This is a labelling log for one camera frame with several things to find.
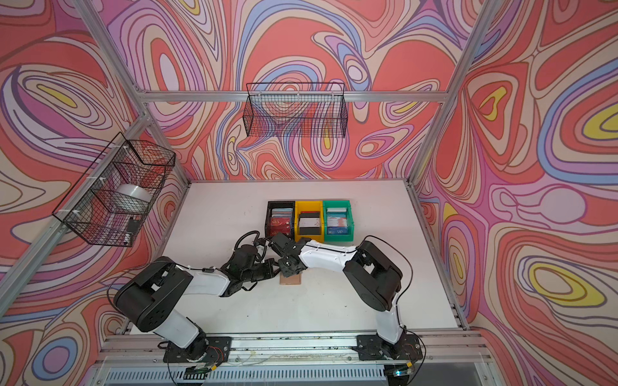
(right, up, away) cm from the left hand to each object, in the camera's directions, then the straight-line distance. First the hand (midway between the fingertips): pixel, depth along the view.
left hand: (286, 269), depth 89 cm
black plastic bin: (-5, +24, +14) cm, 28 cm away
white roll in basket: (-44, +26, -19) cm, 54 cm away
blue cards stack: (+21, +17, +13) cm, 30 cm away
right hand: (+3, -2, +1) cm, 4 cm away
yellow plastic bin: (+8, +24, +13) cm, 28 cm away
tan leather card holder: (+3, -4, -1) cm, 5 cm away
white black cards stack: (+9, +16, +13) cm, 22 cm away
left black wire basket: (-49, +26, -19) cm, 59 cm away
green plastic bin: (+25, +11, +7) cm, 28 cm away
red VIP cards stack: (-4, +17, +13) cm, 22 cm away
